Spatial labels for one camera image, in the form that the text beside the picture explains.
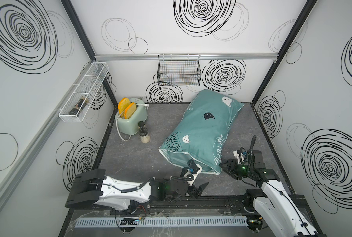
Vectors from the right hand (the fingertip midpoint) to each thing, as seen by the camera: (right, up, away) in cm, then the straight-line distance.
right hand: (222, 168), depth 79 cm
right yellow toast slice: (-53, +31, +10) cm, 63 cm away
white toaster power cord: (-46, +35, +19) cm, 61 cm away
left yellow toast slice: (-58, +35, +10) cm, 68 cm away
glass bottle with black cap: (-46, +18, +12) cm, 50 cm away
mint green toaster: (-55, +22, +14) cm, 61 cm away
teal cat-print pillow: (-11, +18, +6) cm, 22 cm away
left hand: (-12, -1, -10) cm, 16 cm away
